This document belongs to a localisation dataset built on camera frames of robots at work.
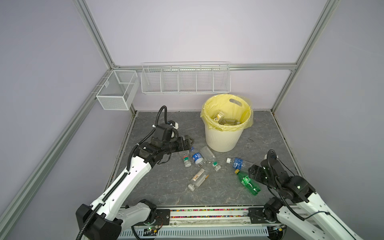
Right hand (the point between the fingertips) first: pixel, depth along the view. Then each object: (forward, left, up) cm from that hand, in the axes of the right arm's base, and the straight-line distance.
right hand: (255, 172), depth 75 cm
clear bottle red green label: (+14, +37, -9) cm, 41 cm away
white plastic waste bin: (+29, +11, -15) cm, 34 cm away
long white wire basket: (+58, +37, +18) cm, 71 cm away
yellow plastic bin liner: (+38, +7, +9) cm, 40 cm away
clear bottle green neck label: (+14, +22, -10) cm, 28 cm away
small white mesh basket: (+54, +84, +12) cm, 100 cm away
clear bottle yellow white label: (-1, +29, -7) cm, 30 cm away
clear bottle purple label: (+34, +11, 0) cm, 36 cm away
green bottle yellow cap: (-2, +2, -8) cm, 9 cm away
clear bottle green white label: (+35, +16, +6) cm, 38 cm away
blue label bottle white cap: (+9, +6, -8) cm, 13 cm away
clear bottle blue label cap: (+12, +30, -7) cm, 33 cm away
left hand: (+10, +35, +11) cm, 38 cm away
